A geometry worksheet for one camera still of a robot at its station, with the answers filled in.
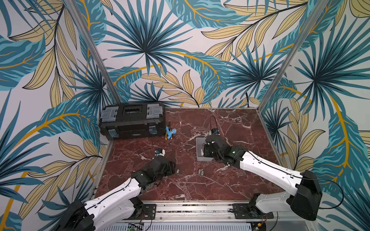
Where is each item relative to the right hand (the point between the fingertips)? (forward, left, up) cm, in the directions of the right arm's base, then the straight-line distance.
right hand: (205, 147), depth 80 cm
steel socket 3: (-9, +1, -14) cm, 17 cm away
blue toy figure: (+18, +21, -12) cm, 31 cm away
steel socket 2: (-8, +3, -14) cm, 16 cm away
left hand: (-7, +19, -9) cm, 22 cm away
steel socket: (-8, +16, -14) cm, 22 cm away
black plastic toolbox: (+18, +42, +3) cm, 46 cm away
